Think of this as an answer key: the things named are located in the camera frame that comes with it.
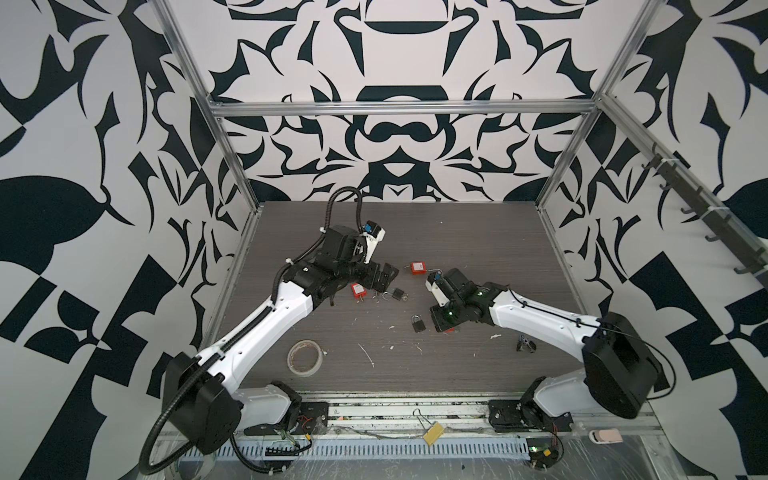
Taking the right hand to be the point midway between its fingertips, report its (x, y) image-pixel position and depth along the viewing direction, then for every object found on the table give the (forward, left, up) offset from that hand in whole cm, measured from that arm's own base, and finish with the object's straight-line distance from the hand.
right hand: (434, 316), depth 85 cm
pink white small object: (-28, -36, -3) cm, 46 cm away
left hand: (+7, +13, +18) cm, 24 cm away
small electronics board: (-31, -22, -7) cm, 39 cm away
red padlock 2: (+18, +3, -3) cm, 19 cm away
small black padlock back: (+10, +10, -5) cm, 15 cm away
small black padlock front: (+1, +4, -6) cm, 7 cm away
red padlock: (+10, +22, -3) cm, 24 cm away
